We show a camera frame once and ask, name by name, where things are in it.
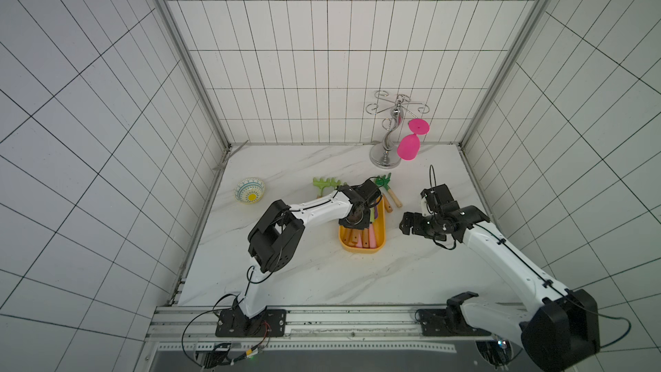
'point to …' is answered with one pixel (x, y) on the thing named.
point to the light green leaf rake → (328, 182)
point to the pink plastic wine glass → (409, 145)
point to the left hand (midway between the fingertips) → (354, 227)
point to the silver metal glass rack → (386, 155)
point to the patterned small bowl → (250, 190)
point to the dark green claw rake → (385, 182)
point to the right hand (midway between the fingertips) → (404, 226)
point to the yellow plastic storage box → (358, 240)
